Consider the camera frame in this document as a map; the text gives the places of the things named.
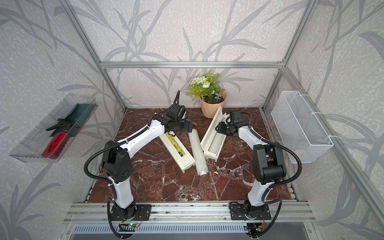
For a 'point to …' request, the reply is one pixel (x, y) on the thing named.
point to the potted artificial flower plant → (212, 98)
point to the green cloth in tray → (79, 116)
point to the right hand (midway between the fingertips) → (217, 127)
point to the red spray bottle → (57, 141)
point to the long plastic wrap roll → (198, 155)
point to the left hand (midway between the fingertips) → (187, 126)
